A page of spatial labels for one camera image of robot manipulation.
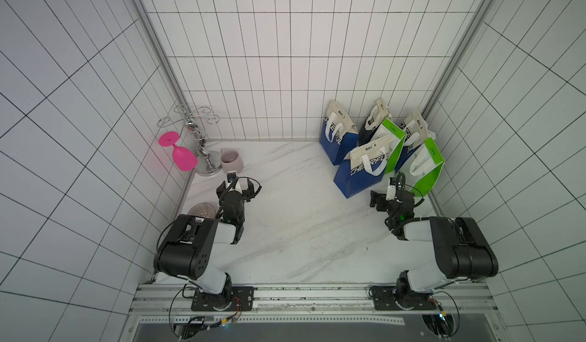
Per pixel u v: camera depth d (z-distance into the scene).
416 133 0.92
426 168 0.82
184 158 0.88
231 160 1.06
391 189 0.83
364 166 0.86
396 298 0.72
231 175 0.76
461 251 0.45
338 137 0.98
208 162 1.08
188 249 0.45
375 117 1.03
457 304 0.70
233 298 0.72
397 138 0.89
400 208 0.73
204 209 0.90
